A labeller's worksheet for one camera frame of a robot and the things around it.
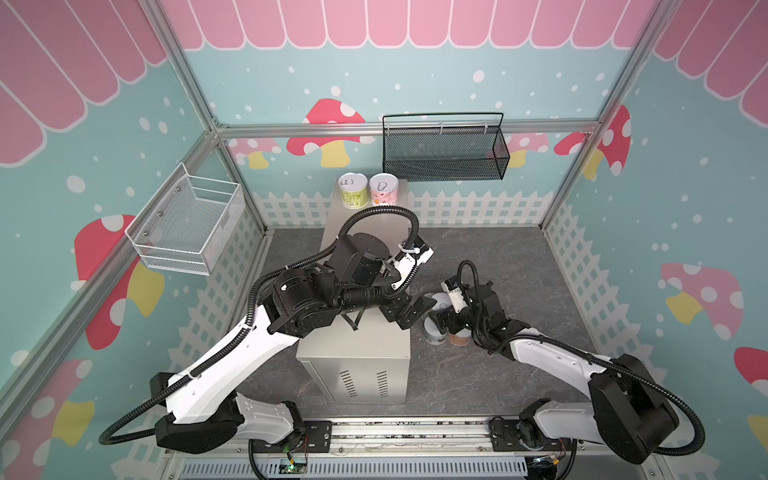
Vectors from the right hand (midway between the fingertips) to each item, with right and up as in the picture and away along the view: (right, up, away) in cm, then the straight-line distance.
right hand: (440, 305), depth 87 cm
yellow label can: (-1, +3, -9) cm, 9 cm away
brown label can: (+6, -10, 0) cm, 12 cm away
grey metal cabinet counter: (-29, -17, +1) cm, 33 cm away
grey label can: (-3, -7, -2) cm, 8 cm away
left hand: (-10, +8, -29) cm, 32 cm away
